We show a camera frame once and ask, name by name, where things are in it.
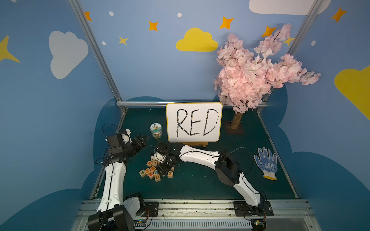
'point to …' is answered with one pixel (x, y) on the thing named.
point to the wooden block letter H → (147, 171)
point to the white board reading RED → (193, 122)
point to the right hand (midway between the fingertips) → (164, 168)
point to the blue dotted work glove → (267, 163)
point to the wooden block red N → (151, 175)
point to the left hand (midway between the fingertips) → (145, 139)
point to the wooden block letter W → (156, 173)
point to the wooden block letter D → (157, 177)
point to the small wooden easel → (204, 144)
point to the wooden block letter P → (142, 173)
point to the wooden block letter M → (170, 174)
